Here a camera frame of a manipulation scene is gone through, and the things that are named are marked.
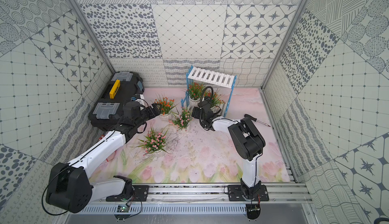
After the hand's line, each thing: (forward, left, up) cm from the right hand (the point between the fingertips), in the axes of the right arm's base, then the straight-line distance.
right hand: (198, 111), depth 99 cm
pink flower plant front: (-27, +22, +8) cm, 36 cm away
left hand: (-9, +20, +16) cm, 27 cm away
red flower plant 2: (+9, +2, +11) cm, 14 cm away
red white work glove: (-18, +60, -4) cm, 63 cm away
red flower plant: (+2, -10, +10) cm, 14 cm away
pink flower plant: (-14, +9, +9) cm, 19 cm away
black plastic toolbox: (-9, +52, +13) cm, 54 cm away
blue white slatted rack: (+11, -7, +21) cm, 25 cm away
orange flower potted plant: (0, +20, +6) cm, 21 cm away
